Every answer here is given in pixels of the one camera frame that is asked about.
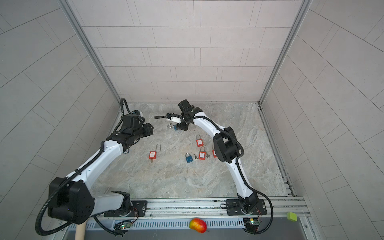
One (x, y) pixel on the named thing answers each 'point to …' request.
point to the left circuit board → (124, 226)
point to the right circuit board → (251, 221)
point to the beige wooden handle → (80, 231)
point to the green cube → (292, 216)
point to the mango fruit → (198, 224)
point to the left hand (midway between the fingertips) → (154, 125)
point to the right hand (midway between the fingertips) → (178, 123)
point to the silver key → (195, 157)
